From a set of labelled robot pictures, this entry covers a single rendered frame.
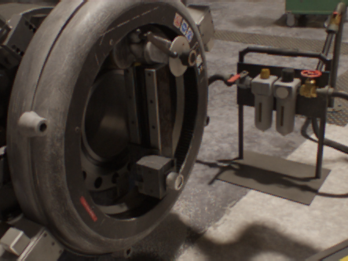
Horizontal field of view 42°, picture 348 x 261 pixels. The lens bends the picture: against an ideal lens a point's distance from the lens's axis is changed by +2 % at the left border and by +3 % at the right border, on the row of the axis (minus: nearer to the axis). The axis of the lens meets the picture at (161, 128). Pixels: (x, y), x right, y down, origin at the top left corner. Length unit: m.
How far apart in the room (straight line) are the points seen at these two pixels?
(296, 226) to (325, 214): 0.14
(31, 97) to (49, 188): 0.20
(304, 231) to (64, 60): 1.17
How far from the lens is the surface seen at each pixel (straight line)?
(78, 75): 0.98
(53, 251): 1.12
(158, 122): 1.23
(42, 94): 0.97
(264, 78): 1.91
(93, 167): 1.28
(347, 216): 1.92
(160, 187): 1.22
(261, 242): 1.74
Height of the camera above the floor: 1.13
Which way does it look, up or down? 26 degrees down
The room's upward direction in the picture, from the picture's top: 5 degrees counter-clockwise
